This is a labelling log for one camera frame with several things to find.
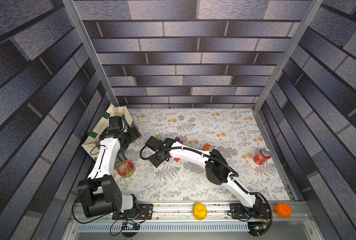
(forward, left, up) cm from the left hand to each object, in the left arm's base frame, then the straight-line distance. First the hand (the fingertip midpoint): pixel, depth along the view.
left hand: (135, 134), depth 84 cm
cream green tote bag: (-10, +18, +7) cm, 22 cm away
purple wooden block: (+8, -24, -16) cm, 30 cm away
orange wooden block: (+2, -44, -16) cm, 47 cm away
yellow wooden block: (+9, -10, -17) cm, 22 cm away
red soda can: (-10, -74, -7) cm, 75 cm away
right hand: (-8, -11, -14) cm, 20 cm away
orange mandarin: (-35, -77, -11) cm, 85 cm away
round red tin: (-15, +5, -14) cm, 21 cm away
